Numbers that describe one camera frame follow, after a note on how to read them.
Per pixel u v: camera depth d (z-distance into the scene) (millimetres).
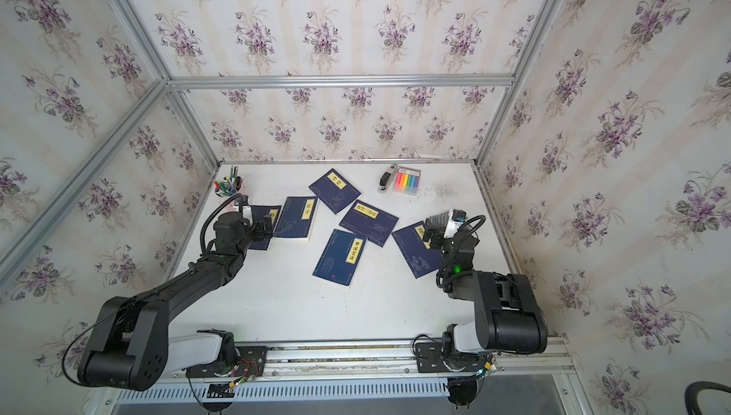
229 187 985
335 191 1101
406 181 1142
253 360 731
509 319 436
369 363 745
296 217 1016
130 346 407
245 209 760
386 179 1084
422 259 922
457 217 766
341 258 911
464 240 653
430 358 733
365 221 1016
